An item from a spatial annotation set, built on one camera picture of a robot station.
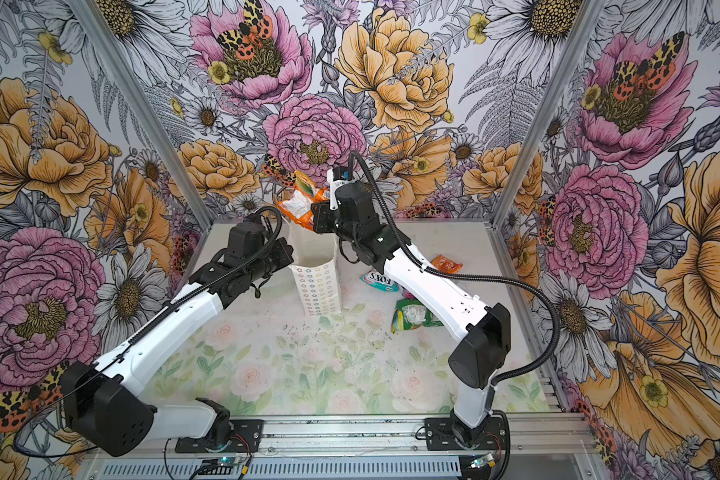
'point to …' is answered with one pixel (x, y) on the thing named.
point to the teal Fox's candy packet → (381, 280)
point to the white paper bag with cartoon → (316, 263)
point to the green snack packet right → (411, 314)
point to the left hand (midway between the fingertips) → (293, 257)
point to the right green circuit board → (479, 462)
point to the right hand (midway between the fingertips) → (313, 215)
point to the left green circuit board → (226, 460)
